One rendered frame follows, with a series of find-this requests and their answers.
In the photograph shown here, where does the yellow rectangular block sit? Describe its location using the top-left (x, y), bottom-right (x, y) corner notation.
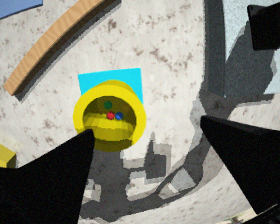
top-left (0, 143), bottom-right (16, 168)

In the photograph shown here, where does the dark red marble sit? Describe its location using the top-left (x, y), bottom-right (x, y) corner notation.
top-left (106, 112), bottom-right (115, 119)

